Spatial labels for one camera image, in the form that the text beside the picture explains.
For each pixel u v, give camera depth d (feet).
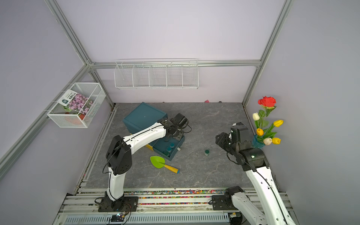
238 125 2.11
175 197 2.53
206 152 2.96
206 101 4.07
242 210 1.88
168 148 3.00
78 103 2.42
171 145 3.01
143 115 2.78
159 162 2.91
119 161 1.62
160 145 2.96
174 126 2.14
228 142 2.01
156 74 3.27
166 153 2.92
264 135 2.36
